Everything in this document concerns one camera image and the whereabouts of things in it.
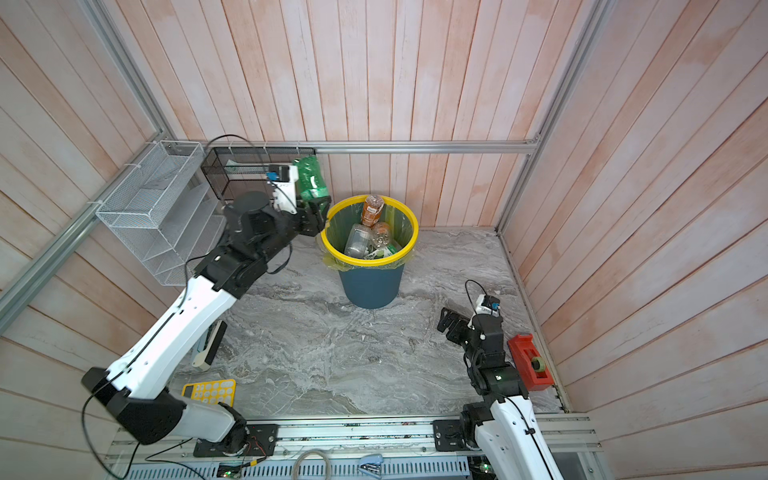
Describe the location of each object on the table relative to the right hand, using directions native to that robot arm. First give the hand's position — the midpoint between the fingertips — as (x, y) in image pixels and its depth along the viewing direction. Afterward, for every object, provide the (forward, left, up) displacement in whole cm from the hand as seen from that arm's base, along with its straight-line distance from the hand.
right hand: (456, 314), depth 80 cm
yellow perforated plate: (-19, +67, -12) cm, 71 cm away
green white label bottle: (+15, +22, +7) cm, 28 cm away
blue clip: (-34, +22, -12) cm, 43 cm away
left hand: (+11, +34, +29) cm, 46 cm away
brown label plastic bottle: (+17, +21, +13) cm, 30 cm away
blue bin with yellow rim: (+16, +24, -13) cm, 32 cm away
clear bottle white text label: (+20, +29, +5) cm, 36 cm away
